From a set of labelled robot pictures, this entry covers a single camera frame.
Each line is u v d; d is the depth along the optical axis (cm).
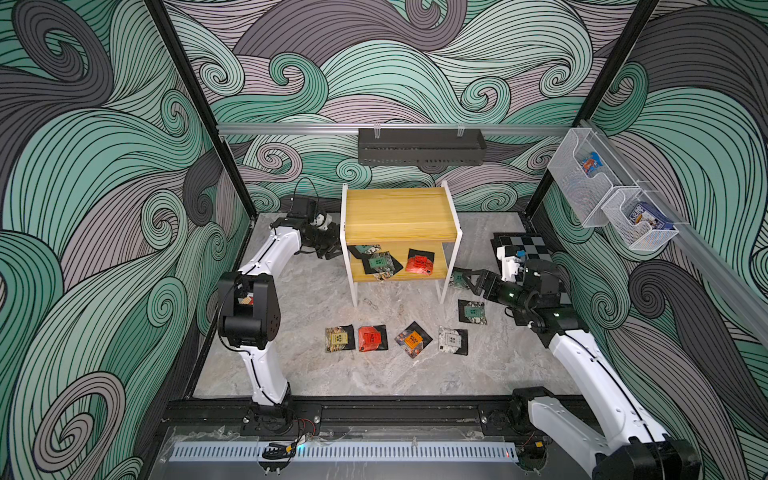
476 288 70
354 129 95
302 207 76
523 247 104
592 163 83
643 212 67
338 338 87
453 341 86
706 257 56
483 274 69
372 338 87
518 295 64
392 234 71
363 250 88
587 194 84
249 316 51
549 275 57
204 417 74
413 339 87
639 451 37
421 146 95
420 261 86
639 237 63
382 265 84
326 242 81
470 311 92
